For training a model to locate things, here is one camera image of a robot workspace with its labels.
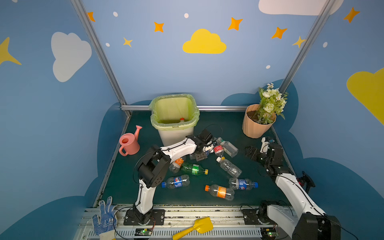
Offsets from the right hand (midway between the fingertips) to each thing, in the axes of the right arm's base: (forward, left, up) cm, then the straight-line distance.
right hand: (253, 148), depth 86 cm
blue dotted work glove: (-42, +76, -10) cm, 87 cm away
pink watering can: (+1, +75, -1) cm, 75 cm away
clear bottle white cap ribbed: (-9, +13, -8) cm, 18 cm away
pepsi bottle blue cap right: (-19, +6, -7) cm, 21 cm away
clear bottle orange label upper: (-9, +47, -11) cm, 49 cm away
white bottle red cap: (+23, +45, -2) cm, 50 cm away
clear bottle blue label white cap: (-3, +36, -7) cm, 37 cm away
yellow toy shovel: (-38, +29, -12) cm, 49 cm away
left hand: (+2, +31, -7) cm, 32 cm away
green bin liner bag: (+23, +49, +5) cm, 55 cm away
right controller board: (-40, -3, -14) cm, 42 cm away
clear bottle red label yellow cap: (+3, +19, -9) cm, 21 cm away
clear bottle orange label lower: (-24, +16, -9) cm, 30 cm away
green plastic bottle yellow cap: (-11, +35, -8) cm, 37 cm away
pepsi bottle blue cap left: (-19, +43, -7) cm, 47 cm away
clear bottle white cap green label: (+7, +12, -12) cm, 19 cm away
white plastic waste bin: (+5, +51, +1) cm, 51 cm away
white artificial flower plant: (+21, -10, +17) cm, 28 cm away
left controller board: (-42, +58, -12) cm, 72 cm away
